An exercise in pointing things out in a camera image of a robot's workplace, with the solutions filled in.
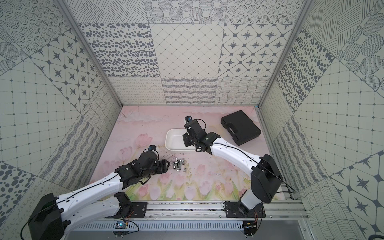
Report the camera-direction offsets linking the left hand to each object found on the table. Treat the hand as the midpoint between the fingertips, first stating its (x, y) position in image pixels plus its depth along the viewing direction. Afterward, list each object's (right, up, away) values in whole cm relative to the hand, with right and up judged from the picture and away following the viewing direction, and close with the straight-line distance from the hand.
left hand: (166, 161), depth 81 cm
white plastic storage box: (+2, +8, +19) cm, 21 cm away
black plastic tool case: (+48, +17, +20) cm, 55 cm away
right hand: (+13, +14, +2) cm, 19 cm away
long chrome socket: (+9, -3, +9) cm, 13 cm away
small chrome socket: (+10, -7, +6) cm, 14 cm away
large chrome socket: (+5, -4, +7) cm, 10 cm away
